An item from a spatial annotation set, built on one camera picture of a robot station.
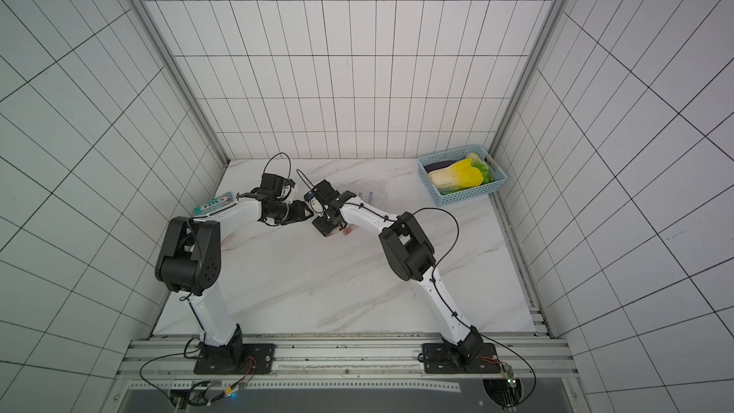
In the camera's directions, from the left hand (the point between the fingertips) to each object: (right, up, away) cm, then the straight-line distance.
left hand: (303, 218), depth 97 cm
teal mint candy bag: (-35, +4, +7) cm, 36 cm away
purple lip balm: (+21, +9, -23) cm, 32 cm away
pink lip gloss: (+16, -4, -1) cm, 16 cm away
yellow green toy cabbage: (+58, +16, +7) cm, 60 cm away
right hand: (+4, -2, +2) cm, 5 cm away
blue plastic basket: (+60, +8, +7) cm, 61 cm away
